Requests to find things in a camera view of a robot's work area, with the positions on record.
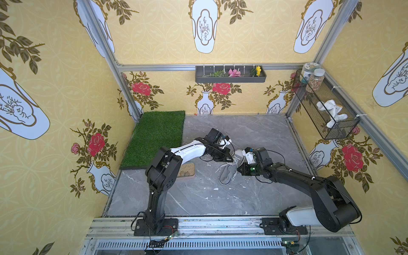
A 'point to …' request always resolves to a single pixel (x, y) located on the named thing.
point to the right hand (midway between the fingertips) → (239, 166)
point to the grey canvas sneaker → (230, 170)
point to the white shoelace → (235, 161)
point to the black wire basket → (308, 102)
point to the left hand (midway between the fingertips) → (228, 158)
